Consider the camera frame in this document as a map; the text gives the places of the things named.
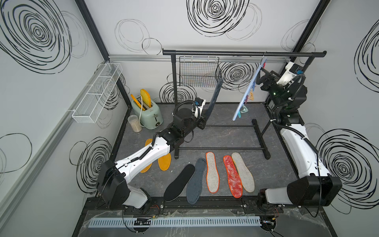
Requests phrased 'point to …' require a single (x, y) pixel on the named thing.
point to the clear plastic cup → (133, 120)
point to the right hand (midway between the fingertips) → (267, 69)
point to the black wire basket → (199, 71)
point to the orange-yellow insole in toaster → (136, 102)
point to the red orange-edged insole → (235, 183)
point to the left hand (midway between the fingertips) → (206, 109)
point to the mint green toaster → (151, 118)
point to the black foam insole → (174, 190)
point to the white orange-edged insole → (212, 176)
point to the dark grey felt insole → (194, 185)
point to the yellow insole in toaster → (146, 98)
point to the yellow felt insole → (164, 161)
